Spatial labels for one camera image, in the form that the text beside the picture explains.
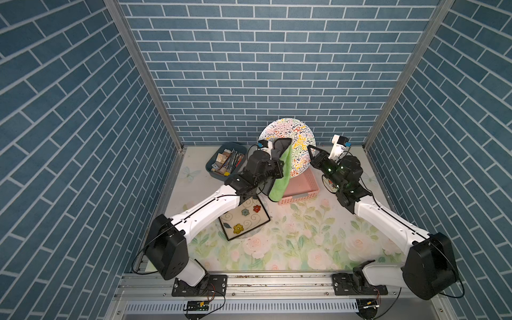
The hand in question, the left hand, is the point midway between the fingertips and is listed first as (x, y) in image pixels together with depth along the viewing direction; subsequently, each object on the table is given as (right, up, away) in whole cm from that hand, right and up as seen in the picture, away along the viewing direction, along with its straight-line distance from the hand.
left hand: (289, 164), depth 77 cm
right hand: (+7, +7, -3) cm, 10 cm away
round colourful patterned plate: (+5, +11, 0) cm, 12 cm away
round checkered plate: (-29, -30, +9) cm, 42 cm away
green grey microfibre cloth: (-4, -9, 0) cm, 10 cm away
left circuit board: (-34, -52, -5) cm, 62 cm away
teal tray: (-24, +10, +42) cm, 49 cm away
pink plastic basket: (+9, -13, +27) cm, 32 cm away
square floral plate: (-17, -24, +14) cm, 33 cm away
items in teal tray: (-32, +1, +33) cm, 46 cm away
